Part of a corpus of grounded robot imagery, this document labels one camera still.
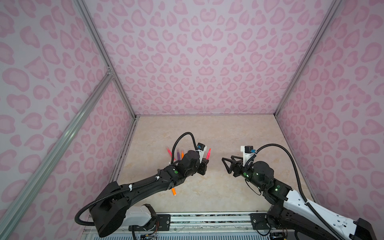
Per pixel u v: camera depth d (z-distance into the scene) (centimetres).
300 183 55
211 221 75
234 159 76
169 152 100
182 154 61
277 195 54
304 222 50
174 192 83
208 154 80
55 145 57
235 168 64
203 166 70
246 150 65
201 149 70
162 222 74
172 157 63
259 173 55
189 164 61
